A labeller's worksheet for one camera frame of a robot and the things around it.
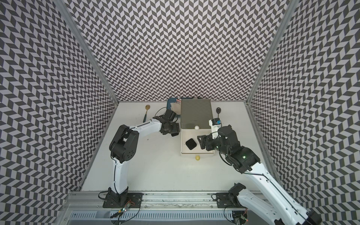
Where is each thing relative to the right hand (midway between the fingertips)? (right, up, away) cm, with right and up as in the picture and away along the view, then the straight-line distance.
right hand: (205, 139), depth 72 cm
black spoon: (+16, +15, +40) cm, 46 cm away
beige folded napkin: (-19, +18, +40) cm, 48 cm away
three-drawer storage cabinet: (-4, +13, +24) cm, 27 cm away
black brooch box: (-7, -6, +15) cm, 17 cm away
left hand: (-18, +1, +28) cm, 34 cm away
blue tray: (-25, +24, +48) cm, 59 cm away
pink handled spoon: (-17, +25, +48) cm, 57 cm away
